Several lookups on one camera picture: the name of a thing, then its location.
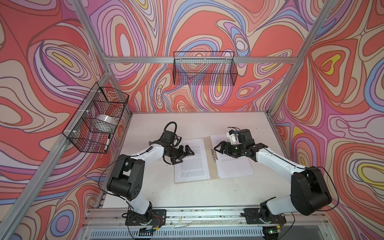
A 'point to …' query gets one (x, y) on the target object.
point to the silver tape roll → (105, 123)
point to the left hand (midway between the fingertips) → (190, 155)
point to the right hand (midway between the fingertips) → (220, 153)
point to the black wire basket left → (94, 122)
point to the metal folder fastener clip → (214, 155)
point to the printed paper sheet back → (229, 166)
